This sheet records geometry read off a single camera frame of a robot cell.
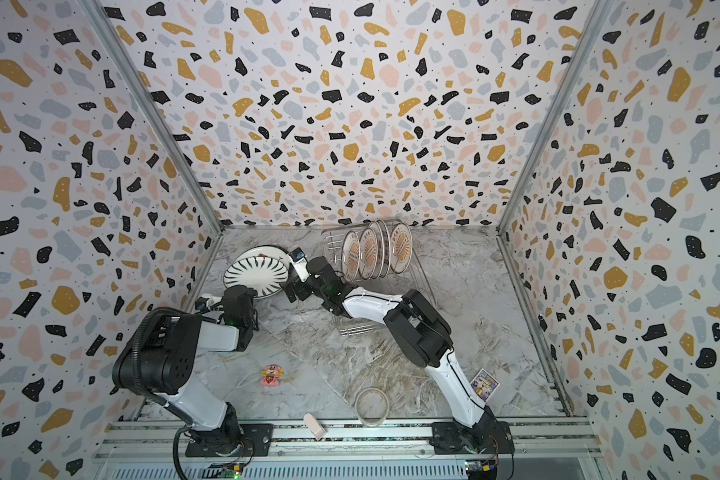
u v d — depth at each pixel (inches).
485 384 32.2
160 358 18.4
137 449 29.1
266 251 43.3
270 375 32.1
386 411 30.7
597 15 28.3
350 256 40.5
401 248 41.1
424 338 21.9
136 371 17.0
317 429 28.8
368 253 40.5
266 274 40.5
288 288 32.7
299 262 32.0
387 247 36.5
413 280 40.6
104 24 27.8
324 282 28.9
